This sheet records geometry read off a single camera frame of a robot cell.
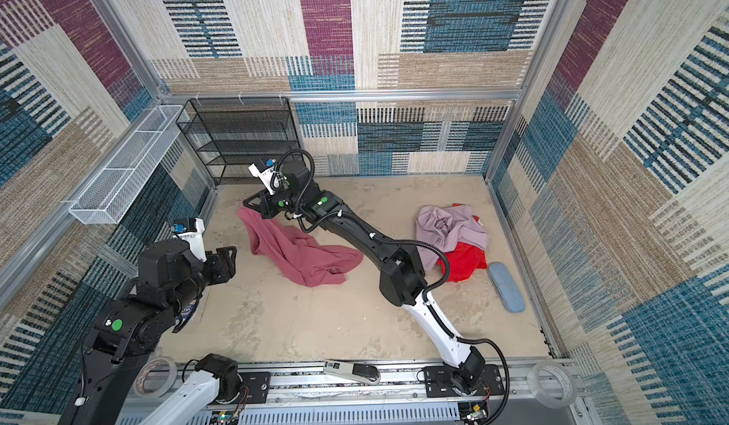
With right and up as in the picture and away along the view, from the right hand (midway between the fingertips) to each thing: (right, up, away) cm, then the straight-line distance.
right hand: (245, 205), depth 77 cm
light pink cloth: (+58, -7, +17) cm, 61 cm away
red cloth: (+64, -17, +17) cm, 68 cm away
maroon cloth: (+14, -19, +17) cm, 29 cm away
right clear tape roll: (+82, -42, -5) cm, 93 cm away
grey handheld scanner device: (+31, -41, -5) cm, 52 cm away
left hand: (0, -9, -11) cm, 14 cm away
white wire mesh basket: (-31, +3, -5) cm, 32 cm away
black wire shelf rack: (-19, +27, +31) cm, 45 cm away
